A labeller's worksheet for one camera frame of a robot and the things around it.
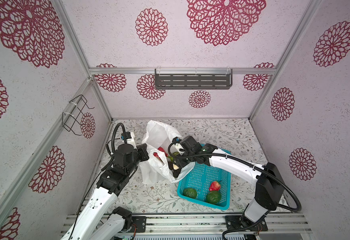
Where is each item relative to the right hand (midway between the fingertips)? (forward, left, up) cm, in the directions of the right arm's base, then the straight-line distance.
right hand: (176, 156), depth 82 cm
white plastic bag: (+10, +11, +4) cm, 15 cm away
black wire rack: (+9, +53, +20) cm, 57 cm away
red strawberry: (-11, -22, -12) cm, 27 cm away
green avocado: (-16, -8, -10) cm, 20 cm away
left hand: (-2, +14, +11) cm, 18 cm away
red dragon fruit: (-4, +9, +9) cm, 13 cm away
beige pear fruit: (-6, 0, -1) cm, 6 cm away
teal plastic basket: (-5, -14, -16) cm, 22 cm away
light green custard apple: (-3, 0, +8) cm, 8 cm away
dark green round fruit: (-18, -20, -10) cm, 28 cm away
